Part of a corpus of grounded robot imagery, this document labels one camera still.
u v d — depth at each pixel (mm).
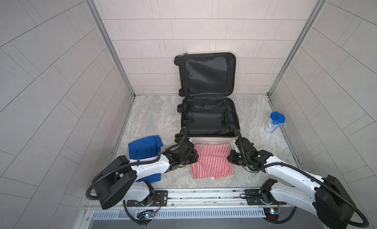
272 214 681
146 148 847
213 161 753
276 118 874
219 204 708
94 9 738
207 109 1063
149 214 645
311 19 771
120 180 412
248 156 628
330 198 394
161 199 705
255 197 708
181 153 636
